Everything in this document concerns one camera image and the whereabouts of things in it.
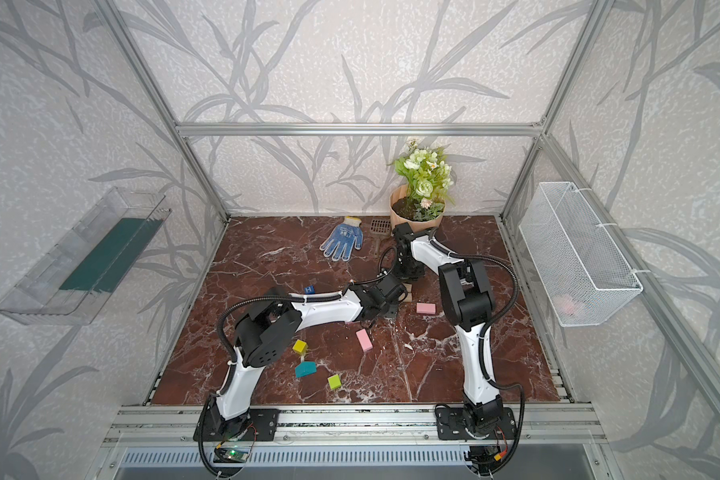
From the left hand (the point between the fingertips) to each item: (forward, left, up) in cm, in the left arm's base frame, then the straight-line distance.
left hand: (395, 297), depth 95 cm
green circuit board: (-42, +40, -2) cm, 58 cm away
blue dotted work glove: (+25, +19, -2) cm, 32 cm away
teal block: (-22, +26, -1) cm, 34 cm away
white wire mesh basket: (-11, -37, +34) cm, 52 cm away
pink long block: (-14, +9, 0) cm, 17 cm away
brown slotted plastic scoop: (+30, +5, -1) cm, 31 cm away
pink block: (-3, -10, -1) cm, 11 cm away
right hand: (+11, -3, -1) cm, 12 cm away
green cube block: (-25, +17, -1) cm, 30 cm away
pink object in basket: (-12, -41, +20) cm, 47 cm away
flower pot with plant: (+28, -9, +16) cm, 34 cm away
